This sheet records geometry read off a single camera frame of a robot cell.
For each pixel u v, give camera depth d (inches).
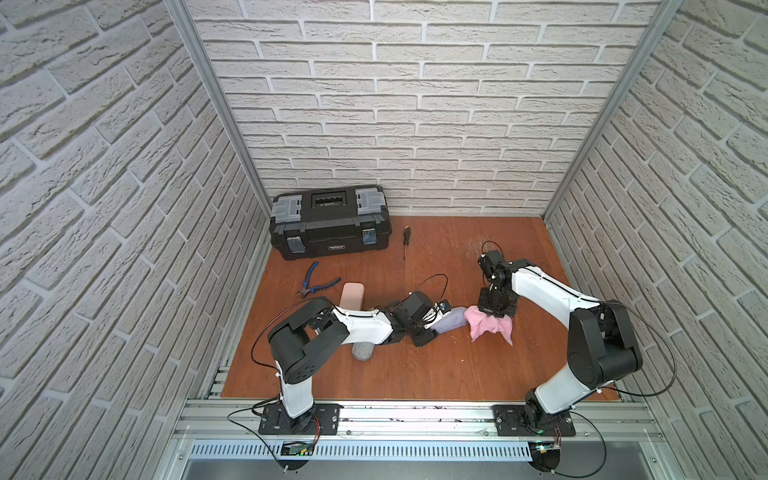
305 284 38.4
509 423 29.0
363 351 32.6
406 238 44.7
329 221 37.6
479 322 34.3
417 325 29.9
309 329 20.7
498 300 29.6
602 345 18.1
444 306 30.5
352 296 37.3
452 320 34.6
